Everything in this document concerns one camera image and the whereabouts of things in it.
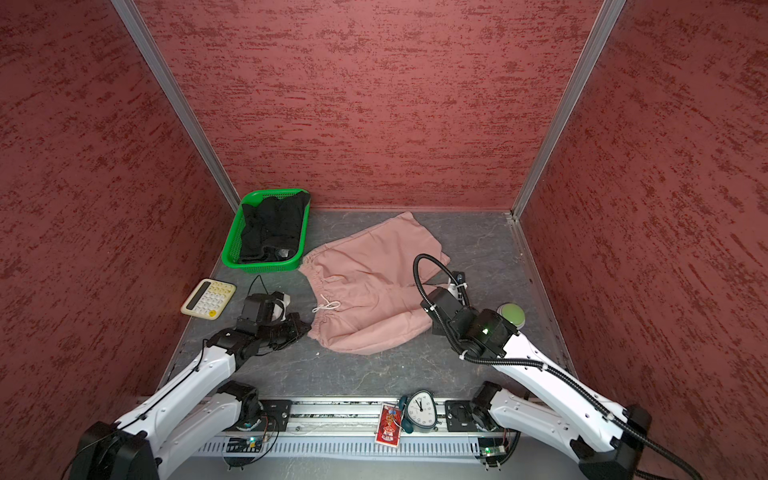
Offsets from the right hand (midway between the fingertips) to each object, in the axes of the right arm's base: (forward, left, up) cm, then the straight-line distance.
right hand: (446, 318), depth 74 cm
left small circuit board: (-24, +49, -16) cm, 57 cm away
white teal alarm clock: (-18, +7, -12) cm, 23 cm away
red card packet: (-21, +15, -14) cm, 30 cm away
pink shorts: (+16, +22, -13) cm, 31 cm away
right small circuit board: (-27, -10, -16) cm, 33 cm away
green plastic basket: (+32, +68, -8) cm, 76 cm away
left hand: (+2, +37, -11) cm, 39 cm away
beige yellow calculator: (+15, +72, -13) cm, 75 cm away
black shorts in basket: (+43, +58, -10) cm, 73 cm away
